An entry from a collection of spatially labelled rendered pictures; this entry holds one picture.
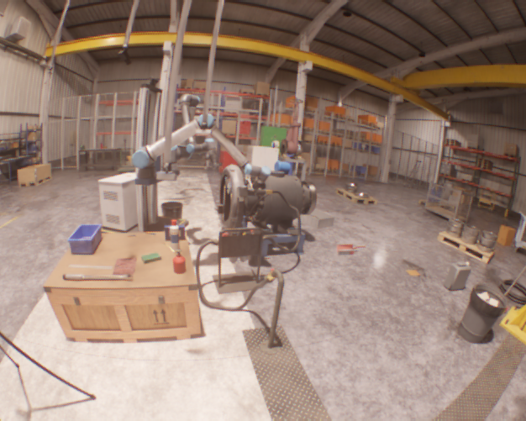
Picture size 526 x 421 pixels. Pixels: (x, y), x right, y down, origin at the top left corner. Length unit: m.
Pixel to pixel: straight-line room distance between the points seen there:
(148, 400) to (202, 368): 0.39
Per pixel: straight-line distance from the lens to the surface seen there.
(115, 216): 2.50
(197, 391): 1.43
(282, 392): 1.45
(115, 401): 1.48
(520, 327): 3.14
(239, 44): 10.46
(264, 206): 2.54
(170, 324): 1.58
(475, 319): 2.29
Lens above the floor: 1.25
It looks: 16 degrees down
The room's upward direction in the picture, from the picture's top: 6 degrees clockwise
